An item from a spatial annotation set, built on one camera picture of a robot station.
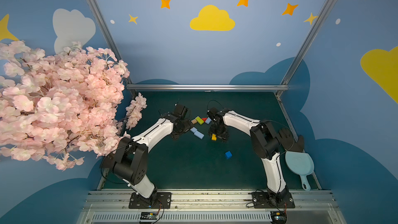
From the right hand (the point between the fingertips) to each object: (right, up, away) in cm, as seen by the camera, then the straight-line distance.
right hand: (216, 136), depth 97 cm
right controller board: (+28, -35, -24) cm, 50 cm away
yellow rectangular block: (-2, 0, -2) cm, 3 cm away
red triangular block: (-7, +10, +7) cm, 14 cm away
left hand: (-18, +6, -6) cm, 20 cm away
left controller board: (-34, -33, -25) cm, 54 cm away
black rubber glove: (+45, -1, -1) cm, 45 cm away
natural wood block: (-14, +9, +7) cm, 18 cm away
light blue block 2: (-11, +1, +1) cm, 11 cm away
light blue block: (-15, +4, +2) cm, 15 cm away
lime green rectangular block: (-10, +9, +7) cm, 15 cm away
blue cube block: (+6, -9, -9) cm, 15 cm away
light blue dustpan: (+48, -13, -11) cm, 51 cm away
